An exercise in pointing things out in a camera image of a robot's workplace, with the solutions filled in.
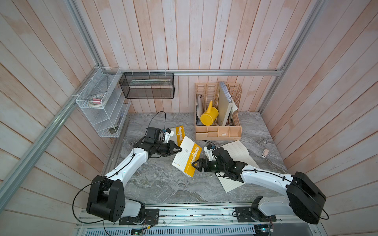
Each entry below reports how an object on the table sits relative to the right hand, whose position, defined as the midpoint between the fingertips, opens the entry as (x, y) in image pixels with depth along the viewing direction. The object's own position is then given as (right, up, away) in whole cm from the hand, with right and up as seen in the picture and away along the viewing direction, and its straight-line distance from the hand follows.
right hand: (196, 164), depth 82 cm
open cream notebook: (+29, +4, +13) cm, 32 cm away
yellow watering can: (+9, +27, +13) cm, 31 cm away
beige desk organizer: (+16, +38, +22) cm, 46 cm away
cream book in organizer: (+19, +35, +10) cm, 41 cm away
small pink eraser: (+48, +5, +14) cm, 50 cm away
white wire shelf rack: (-48, +25, -5) cm, 54 cm away
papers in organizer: (+26, +34, +14) cm, 45 cm away
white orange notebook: (-7, +4, -4) cm, 9 cm away
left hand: (-9, +8, -3) cm, 12 cm away
